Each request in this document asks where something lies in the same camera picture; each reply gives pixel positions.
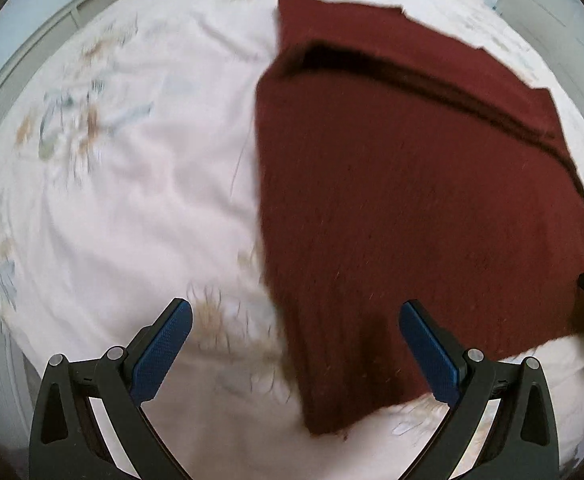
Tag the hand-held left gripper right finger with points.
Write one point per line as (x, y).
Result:
(434, 355)

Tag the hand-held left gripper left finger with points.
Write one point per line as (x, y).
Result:
(162, 347)

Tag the dark red knitted sweater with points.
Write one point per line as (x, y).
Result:
(402, 200)

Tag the white wardrobe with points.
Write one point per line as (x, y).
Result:
(557, 25)

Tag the white slatted cabinet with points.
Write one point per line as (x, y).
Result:
(32, 45)

